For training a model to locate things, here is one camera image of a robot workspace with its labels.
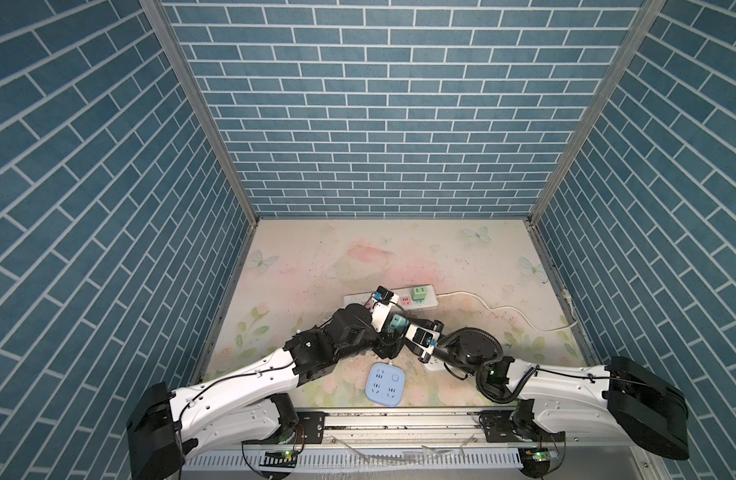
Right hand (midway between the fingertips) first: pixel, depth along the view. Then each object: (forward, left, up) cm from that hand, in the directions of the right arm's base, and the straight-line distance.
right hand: (398, 320), depth 73 cm
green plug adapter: (+15, -6, -12) cm, 20 cm away
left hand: (-3, -1, +1) cm, 3 cm away
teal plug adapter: (-2, 0, +2) cm, 3 cm away
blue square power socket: (-11, +3, -17) cm, 20 cm away
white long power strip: (+15, -1, -15) cm, 22 cm away
